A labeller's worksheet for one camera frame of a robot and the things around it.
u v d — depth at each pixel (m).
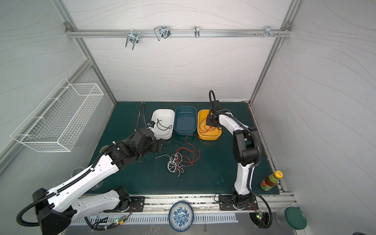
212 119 0.72
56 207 0.38
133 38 0.79
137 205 0.74
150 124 0.64
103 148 0.90
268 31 0.76
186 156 0.88
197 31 0.78
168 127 1.04
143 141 0.55
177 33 0.78
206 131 1.03
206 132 1.02
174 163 0.86
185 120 1.08
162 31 0.76
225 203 0.73
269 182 0.71
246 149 0.52
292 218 0.61
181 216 0.70
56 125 0.68
